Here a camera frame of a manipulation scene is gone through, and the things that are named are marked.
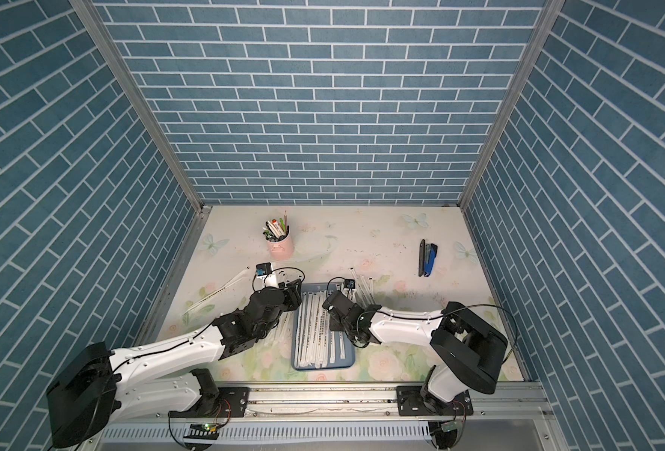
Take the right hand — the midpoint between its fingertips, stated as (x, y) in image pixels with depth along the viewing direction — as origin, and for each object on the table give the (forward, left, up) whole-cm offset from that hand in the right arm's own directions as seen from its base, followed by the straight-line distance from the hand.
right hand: (335, 317), depth 87 cm
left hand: (+4, +10, +12) cm, 16 cm away
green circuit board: (-31, +32, -5) cm, 45 cm away
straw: (-6, +10, 0) cm, 12 cm away
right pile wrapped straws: (+11, -9, 0) cm, 14 cm away
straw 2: (-3, +9, -1) cm, 10 cm away
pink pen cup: (+21, +21, +5) cm, 30 cm away
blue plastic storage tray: (-9, +6, -1) cm, 10 cm away
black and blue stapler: (+27, -31, +1) cm, 41 cm away
